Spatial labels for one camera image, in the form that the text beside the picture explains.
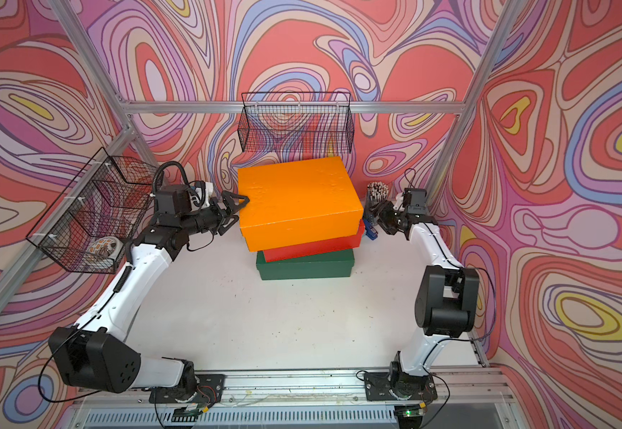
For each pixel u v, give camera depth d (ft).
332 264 2.86
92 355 1.29
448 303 1.58
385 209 2.66
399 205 2.71
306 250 2.54
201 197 2.18
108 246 2.42
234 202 2.22
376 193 3.23
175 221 1.90
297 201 2.40
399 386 2.21
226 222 2.20
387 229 2.70
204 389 2.40
